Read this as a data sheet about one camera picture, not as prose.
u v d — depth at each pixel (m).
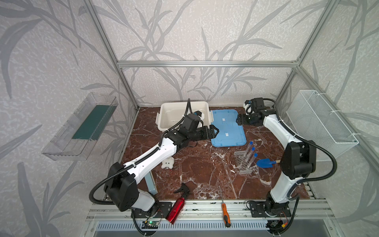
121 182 0.40
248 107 0.82
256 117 0.68
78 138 0.63
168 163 0.87
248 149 0.85
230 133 1.03
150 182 0.78
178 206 0.72
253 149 0.97
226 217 0.70
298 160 0.48
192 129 0.61
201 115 0.72
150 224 0.71
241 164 0.89
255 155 0.93
